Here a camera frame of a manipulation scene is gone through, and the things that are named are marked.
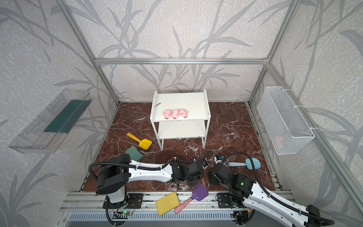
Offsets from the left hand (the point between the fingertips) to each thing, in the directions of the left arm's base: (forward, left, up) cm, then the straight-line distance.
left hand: (199, 174), depth 80 cm
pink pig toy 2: (+19, +13, +31) cm, 39 cm away
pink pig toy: (+19, +16, +31) cm, 40 cm away
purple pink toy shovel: (-9, 0, -2) cm, 9 cm away
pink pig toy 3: (+19, +9, +31) cm, 38 cm away
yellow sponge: (-14, +17, -1) cm, 22 cm away
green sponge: (+13, +42, -5) cm, 44 cm away
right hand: (+2, -7, +1) cm, 7 cm away
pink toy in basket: (+11, -41, +18) cm, 46 cm away
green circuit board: (-18, +37, -3) cm, 41 cm away
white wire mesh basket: (+9, -37, +32) cm, 50 cm away
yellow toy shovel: (+21, +37, -4) cm, 43 cm away
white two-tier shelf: (+26, +3, +12) cm, 28 cm away
